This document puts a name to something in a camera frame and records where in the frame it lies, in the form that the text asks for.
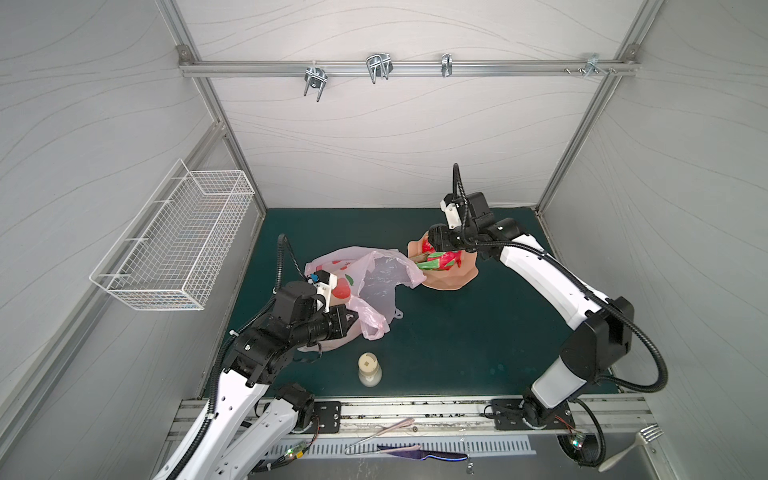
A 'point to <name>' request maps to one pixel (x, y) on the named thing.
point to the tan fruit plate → (452, 278)
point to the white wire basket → (171, 250)
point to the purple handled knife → (419, 454)
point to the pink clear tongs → (396, 425)
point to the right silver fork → (644, 436)
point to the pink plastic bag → (367, 280)
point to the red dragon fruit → (438, 260)
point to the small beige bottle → (369, 370)
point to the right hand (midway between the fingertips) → (442, 229)
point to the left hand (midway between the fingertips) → (363, 311)
